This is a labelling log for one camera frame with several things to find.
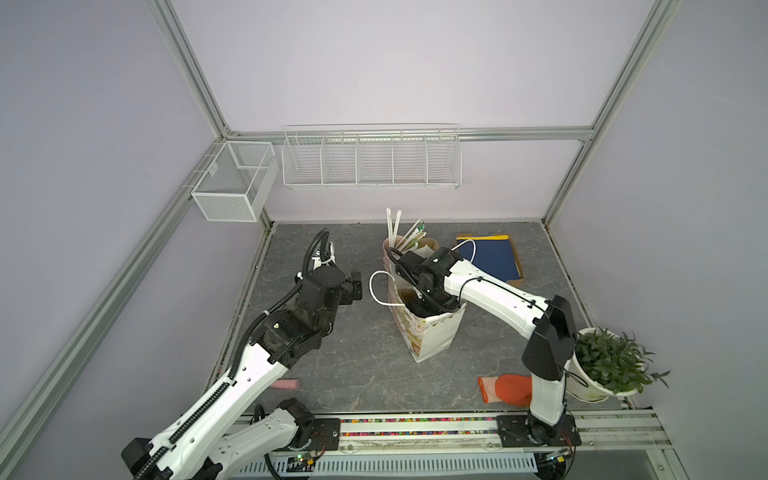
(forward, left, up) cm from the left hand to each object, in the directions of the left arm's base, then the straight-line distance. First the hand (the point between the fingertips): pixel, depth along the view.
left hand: (337, 274), depth 70 cm
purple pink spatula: (-17, +17, -27) cm, 36 cm away
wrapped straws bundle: (+21, -20, -13) cm, 32 cm away
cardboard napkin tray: (+11, -55, -26) cm, 62 cm away
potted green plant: (-22, -60, -11) cm, 65 cm away
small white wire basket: (+48, +39, -5) cm, 62 cm away
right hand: (-6, -23, -17) cm, 29 cm away
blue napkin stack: (+24, -51, -27) cm, 62 cm away
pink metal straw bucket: (+24, -12, -19) cm, 33 cm away
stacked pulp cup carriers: (+29, -29, -25) cm, 48 cm away
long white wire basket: (+47, -9, +1) cm, 48 cm away
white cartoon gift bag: (-12, -20, -12) cm, 26 cm away
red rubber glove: (-22, -44, -28) cm, 56 cm away
